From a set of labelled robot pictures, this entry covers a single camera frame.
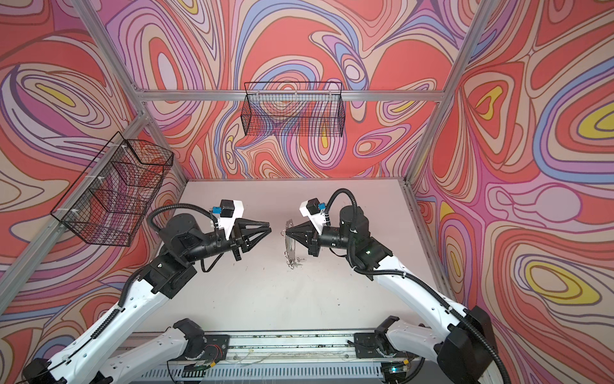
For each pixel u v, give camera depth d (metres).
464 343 0.38
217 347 0.72
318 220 0.59
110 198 0.70
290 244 0.65
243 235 0.54
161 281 0.47
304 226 0.63
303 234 0.62
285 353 0.73
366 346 0.73
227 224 0.52
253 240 0.58
